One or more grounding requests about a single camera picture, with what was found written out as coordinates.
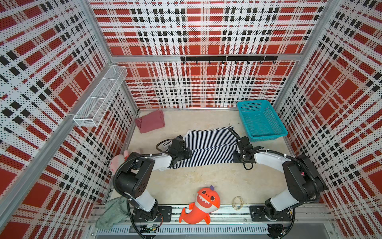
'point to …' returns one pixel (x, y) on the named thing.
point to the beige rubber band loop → (242, 203)
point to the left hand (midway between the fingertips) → (191, 152)
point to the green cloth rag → (114, 211)
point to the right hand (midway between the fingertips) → (237, 158)
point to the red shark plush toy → (208, 200)
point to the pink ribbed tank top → (151, 121)
